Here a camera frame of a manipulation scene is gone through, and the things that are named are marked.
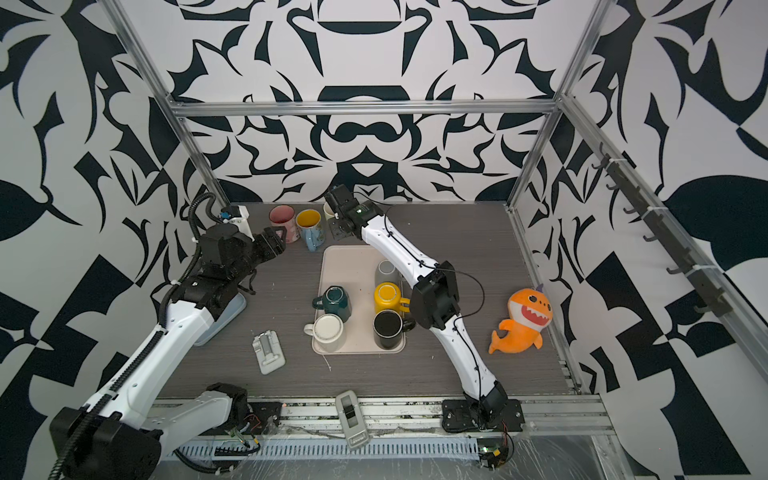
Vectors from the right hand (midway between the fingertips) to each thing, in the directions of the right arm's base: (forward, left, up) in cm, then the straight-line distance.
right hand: (342, 220), depth 92 cm
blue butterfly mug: (+7, +13, -8) cm, 17 cm away
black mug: (-30, -13, -9) cm, 34 cm away
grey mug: (-14, -13, -8) cm, 21 cm away
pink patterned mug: (+10, +22, -8) cm, 26 cm away
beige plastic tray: (-18, -5, -18) cm, 26 cm away
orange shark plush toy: (-25, -53, -12) cm, 59 cm away
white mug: (-30, +3, -11) cm, 32 cm away
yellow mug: (-21, -13, -9) cm, 26 cm away
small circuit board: (-56, -37, -20) cm, 70 cm away
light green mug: (+2, +4, +2) cm, 5 cm away
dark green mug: (-23, +1, -7) cm, 24 cm away
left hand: (-12, +14, +12) cm, 22 cm away
